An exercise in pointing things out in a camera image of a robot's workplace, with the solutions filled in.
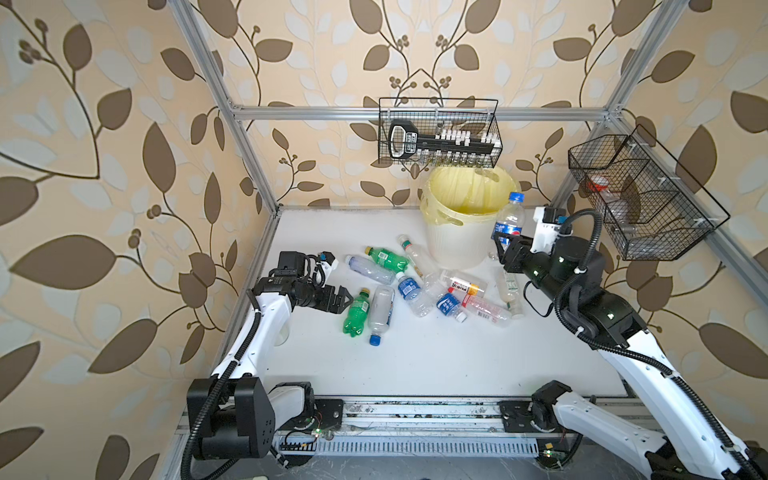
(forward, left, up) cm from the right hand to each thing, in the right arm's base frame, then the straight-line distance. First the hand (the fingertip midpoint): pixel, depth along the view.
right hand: (504, 238), depth 65 cm
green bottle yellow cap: (+17, +26, -31) cm, 44 cm away
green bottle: (-1, +36, -32) cm, 48 cm away
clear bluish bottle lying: (+13, +32, -31) cm, 46 cm away
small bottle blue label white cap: (0, +8, -31) cm, 32 cm away
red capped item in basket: (+21, -32, -2) cm, 38 cm away
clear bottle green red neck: (+16, +14, -35) cm, 41 cm away
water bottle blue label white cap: (+4, +18, -31) cm, 36 cm away
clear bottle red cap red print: (-2, -3, -30) cm, 31 cm away
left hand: (+1, +41, -23) cm, 47 cm away
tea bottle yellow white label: (+7, +2, -31) cm, 32 cm away
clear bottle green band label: (+3, -13, -31) cm, 34 cm away
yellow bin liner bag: (+37, -2, -20) cm, 42 cm away
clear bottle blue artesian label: (+2, +29, -36) cm, 46 cm away
